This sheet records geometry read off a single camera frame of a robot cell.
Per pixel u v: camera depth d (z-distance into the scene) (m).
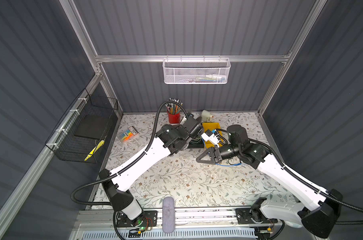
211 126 1.04
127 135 1.05
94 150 0.69
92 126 0.72
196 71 1.23
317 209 0.41
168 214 0.72
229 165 0.59
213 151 0.58
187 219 0.74
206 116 1.11
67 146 0.67
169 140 0.45
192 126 0.50
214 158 0.57
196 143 1.00
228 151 0.58
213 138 0.63
